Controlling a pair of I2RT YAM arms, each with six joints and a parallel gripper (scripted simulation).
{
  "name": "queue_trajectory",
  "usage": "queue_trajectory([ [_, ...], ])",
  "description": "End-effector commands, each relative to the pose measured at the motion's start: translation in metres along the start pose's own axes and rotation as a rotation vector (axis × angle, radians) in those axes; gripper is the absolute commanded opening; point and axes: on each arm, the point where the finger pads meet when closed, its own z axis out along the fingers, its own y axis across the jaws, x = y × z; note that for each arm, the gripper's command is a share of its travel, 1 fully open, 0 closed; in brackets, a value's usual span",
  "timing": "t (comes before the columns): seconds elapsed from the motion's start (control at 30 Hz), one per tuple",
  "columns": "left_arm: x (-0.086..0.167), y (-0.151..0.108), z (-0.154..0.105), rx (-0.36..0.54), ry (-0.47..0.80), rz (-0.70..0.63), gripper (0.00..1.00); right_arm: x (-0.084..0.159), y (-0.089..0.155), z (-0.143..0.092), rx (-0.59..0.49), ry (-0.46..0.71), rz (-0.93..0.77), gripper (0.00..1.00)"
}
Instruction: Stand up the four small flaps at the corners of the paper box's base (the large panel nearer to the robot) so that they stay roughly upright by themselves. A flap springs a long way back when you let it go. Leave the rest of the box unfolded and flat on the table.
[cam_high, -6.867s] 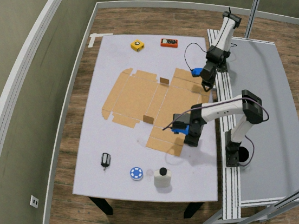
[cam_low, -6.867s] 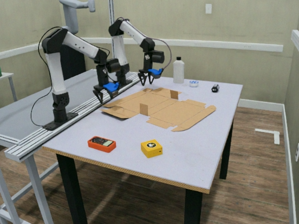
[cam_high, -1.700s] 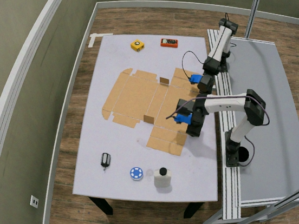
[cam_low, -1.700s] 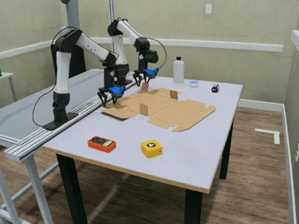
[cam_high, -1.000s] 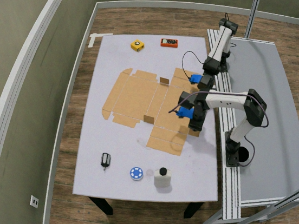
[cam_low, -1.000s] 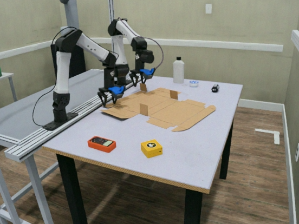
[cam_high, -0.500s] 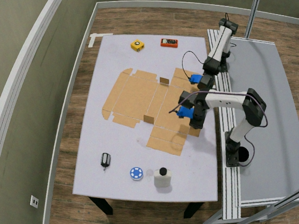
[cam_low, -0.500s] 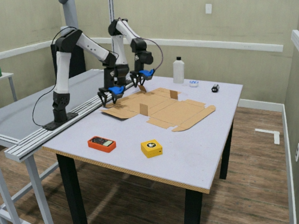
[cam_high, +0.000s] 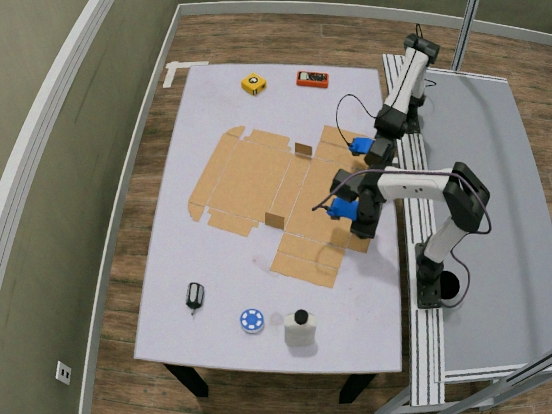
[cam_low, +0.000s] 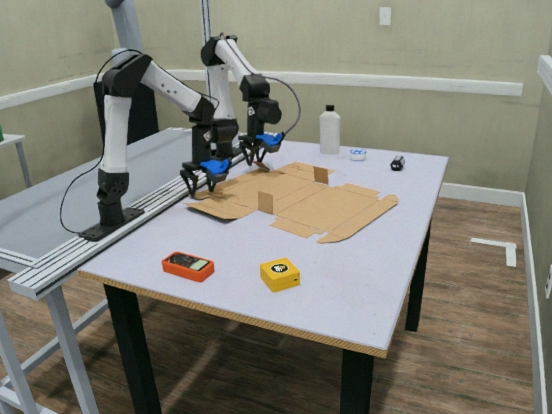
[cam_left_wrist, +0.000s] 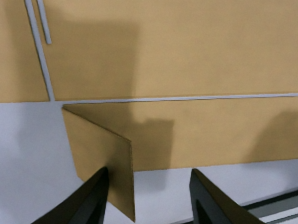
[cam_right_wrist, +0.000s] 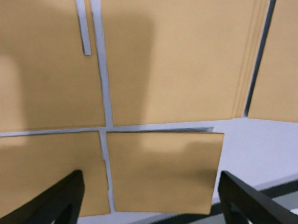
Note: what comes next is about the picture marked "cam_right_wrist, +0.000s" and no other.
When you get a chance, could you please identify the flat brown cardboard box blank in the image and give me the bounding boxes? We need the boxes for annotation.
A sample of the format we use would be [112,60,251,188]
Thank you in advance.
[0,0,298,218]

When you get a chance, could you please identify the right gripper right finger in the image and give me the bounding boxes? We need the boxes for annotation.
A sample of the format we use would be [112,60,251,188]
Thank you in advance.
[217,170,298,224]

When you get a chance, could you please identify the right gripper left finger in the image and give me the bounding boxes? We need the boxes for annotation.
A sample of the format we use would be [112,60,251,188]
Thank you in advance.
[0,170,85,224]

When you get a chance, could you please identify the grey slotted aluminium rail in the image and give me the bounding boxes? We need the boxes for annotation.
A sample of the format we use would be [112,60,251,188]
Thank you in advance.
[147,179,298,224]

